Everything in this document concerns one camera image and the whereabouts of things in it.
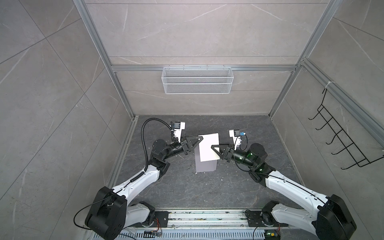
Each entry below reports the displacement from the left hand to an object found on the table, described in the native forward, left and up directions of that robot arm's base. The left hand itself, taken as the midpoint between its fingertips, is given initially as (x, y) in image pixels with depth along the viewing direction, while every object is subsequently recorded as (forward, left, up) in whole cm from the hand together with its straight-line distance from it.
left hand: (202, 137), depth 65 cm
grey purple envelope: (+2, -4, -34) cm, 34 cm away
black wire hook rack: (-11, -63, 0) cm, 64 cm away
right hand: (-1, -5, -6) cm, 8 cm away
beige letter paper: (-4, -2, -7) cm, 8 cm away
